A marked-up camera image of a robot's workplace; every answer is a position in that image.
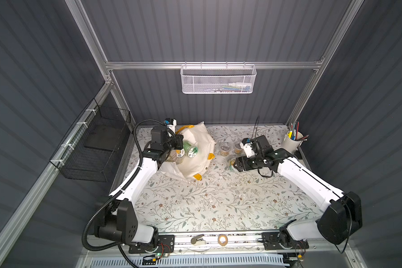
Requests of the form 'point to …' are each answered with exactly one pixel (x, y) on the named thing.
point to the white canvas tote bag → (194, 167)
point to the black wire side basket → (88, 152)
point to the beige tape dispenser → (198, 240)
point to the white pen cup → (293, 138)
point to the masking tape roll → (219, 239)
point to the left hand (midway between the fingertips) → (184, 136)
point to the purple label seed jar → (224, 149)
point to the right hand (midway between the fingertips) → (244, 163)
